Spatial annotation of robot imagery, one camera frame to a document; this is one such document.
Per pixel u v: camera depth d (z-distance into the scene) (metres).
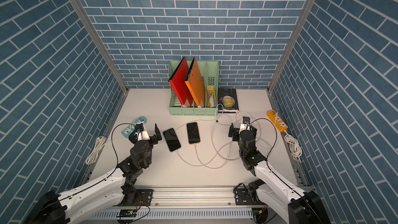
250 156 0.63
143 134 0.66
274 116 1.01
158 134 0.74
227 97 1.12
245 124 0.70
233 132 0.76
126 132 0.94
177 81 0.86
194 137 0.94
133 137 0.71
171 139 0.90
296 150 0.87
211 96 1.12
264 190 0.60
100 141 0.92
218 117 1.04
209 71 1.08
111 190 0.53
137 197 0.72
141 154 0.59
